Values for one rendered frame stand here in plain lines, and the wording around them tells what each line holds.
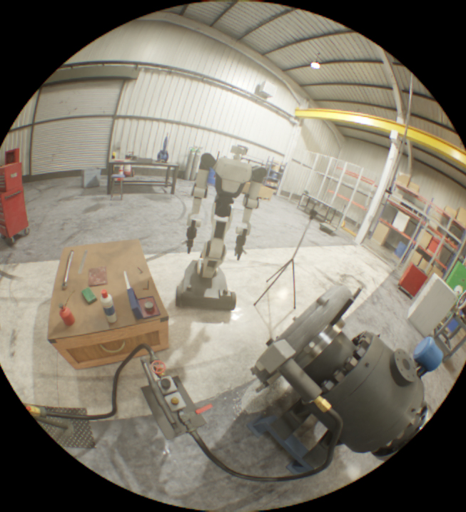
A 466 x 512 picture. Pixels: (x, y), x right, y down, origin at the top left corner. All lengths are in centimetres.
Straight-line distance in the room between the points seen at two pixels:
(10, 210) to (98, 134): 589
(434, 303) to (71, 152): 1225
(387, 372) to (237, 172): 153
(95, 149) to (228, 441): 892
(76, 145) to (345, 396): 935
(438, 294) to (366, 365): 385
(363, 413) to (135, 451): 126
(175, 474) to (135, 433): 36
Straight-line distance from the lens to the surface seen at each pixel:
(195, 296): 165
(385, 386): 99
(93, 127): 870
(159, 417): 137
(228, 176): 136
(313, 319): 79
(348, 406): 96
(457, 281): 803
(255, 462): 147
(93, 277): 143
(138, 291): 127
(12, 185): 351
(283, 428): 126
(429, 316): 476
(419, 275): 621
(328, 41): 922
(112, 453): 145
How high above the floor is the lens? 137
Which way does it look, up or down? 30 degrees down
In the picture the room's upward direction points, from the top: 17 degrees clockwise
